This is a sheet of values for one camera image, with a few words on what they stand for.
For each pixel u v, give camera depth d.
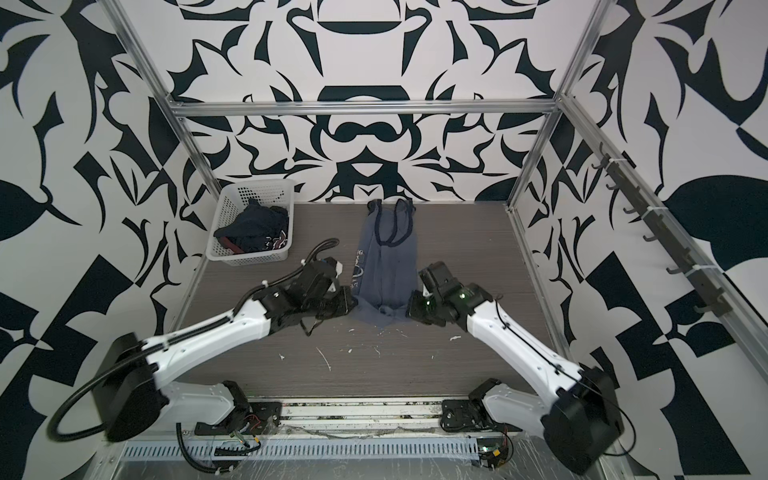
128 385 0.40
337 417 0.76
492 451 0.71
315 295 0.62
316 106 0.93
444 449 0.71
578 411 0.39
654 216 0.59
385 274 0.98
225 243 0.97
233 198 1.14
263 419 0.74
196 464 0.69
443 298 0.60
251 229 1.00
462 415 0.75
